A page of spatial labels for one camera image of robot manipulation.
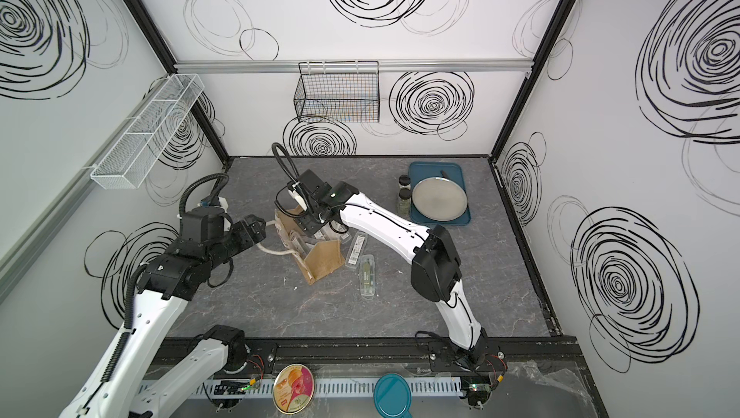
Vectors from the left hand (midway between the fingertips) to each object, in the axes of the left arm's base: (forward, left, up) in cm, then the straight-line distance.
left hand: (253, 227), depth 73 cm
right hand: (+7, -13, -6) cm, 16 cm away
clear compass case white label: (+5, -26, -20) cm, 33 cm away
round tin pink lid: (-32, -13, -19) cm, 39 cm away
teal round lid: (-33, -36, -14) cm, 51 cm away
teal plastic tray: (+41, -49, -22) cm, 68 cm away
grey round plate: (+25, -55, -19) cm, 63 cm away
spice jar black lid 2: (+24, -41, -14) cm, 50 cm away
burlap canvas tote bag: (-2, -14, -14) cm, 20 cm away
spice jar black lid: (+29, -41, -13) cm, 52 cm away
